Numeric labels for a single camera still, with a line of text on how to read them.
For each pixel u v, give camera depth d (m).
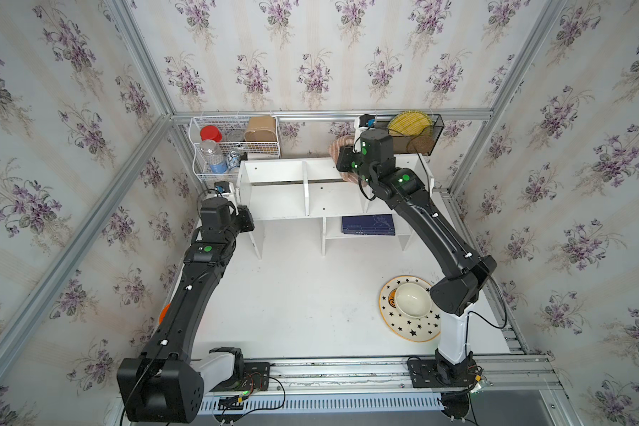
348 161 0.64
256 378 0.72
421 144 0.98
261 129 0.88
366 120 0.61
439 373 0.66
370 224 0.90
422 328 0.81
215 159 0.90
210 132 0.92
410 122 0.94
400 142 0.98
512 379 0.73
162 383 0.37
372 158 0.55
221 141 0.94
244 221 0.68
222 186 0.65
